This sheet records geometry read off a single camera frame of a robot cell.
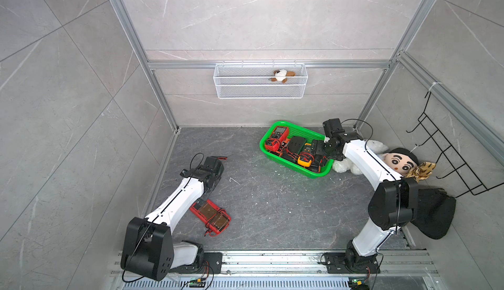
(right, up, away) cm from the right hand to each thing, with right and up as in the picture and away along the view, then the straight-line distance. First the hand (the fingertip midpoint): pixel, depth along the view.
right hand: (322, 150), depth 90 cm
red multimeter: (-18, +8, +14) cm, 24 cm away
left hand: (-52, -14, -4) cm, 54 cm away
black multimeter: (-11, +2, +11) cm, 16 cm away
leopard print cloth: (+32, -7, -17) cm, 37 cm away
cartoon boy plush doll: (+29, -4, -10) cm, 31 cm away
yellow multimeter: (-6, -3, +5) cm, 8 cm away
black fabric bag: (+30, -20, -25) cm, 44 cm away
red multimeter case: (-48, -29, -9) cm, 57 cm away
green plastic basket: (-9, +11, +20) cm, 25 cm away
